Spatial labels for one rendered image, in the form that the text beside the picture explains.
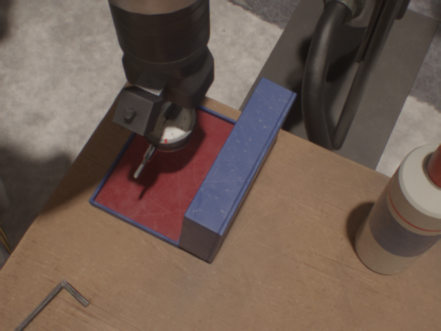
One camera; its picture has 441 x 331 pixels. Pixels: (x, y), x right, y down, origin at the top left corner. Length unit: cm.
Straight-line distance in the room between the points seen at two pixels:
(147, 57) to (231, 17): 92
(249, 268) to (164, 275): 9
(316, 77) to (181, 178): 25
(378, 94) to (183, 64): 86
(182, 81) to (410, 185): 20
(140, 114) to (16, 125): 81
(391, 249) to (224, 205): 16
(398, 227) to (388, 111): 77
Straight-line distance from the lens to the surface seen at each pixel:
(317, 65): 80
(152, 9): 41
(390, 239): 56
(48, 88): 132
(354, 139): 123
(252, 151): 55
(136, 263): 64
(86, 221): 66
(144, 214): 65
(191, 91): 51
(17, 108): 132
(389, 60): 135
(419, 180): 48
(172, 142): 58
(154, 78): 52
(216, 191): 53
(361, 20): 107
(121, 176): 67
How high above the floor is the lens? 108
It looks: 65 degrees down
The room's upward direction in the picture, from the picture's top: straight up
